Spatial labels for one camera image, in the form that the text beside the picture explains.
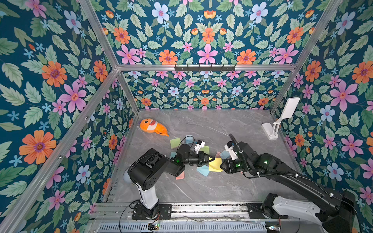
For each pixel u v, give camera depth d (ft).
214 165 2.57
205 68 3.06
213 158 2.63
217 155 3.06
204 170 2.83
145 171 1.60
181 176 2.77
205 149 3.23
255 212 2.36
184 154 2.32
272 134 3.29
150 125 3.29
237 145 1.79
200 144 2.70
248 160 1.79
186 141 3.24
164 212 2.41
